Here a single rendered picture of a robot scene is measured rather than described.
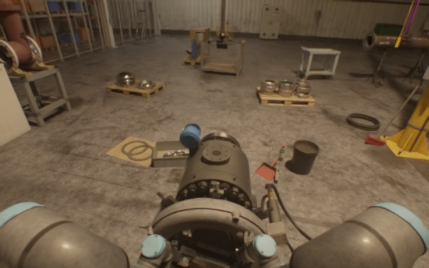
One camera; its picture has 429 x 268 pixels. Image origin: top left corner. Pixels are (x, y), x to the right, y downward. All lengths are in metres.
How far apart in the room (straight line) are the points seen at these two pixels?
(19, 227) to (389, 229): 0.66
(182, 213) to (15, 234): 0.86
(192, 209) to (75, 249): 0.84
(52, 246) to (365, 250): 0.52
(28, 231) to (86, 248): 0.10
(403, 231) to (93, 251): 0.56
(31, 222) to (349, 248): 0.56
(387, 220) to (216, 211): 0.85
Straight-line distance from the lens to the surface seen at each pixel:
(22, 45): 5.01
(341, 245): 0.48
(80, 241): 0.48
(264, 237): 1.01
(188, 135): 1.74
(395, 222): 0.55
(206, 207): 1.22
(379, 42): 7.75
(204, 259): 1.50
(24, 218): 0.54
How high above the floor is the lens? 1.90
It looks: 30 degrees down
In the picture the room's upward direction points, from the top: 1 degrees clockwise
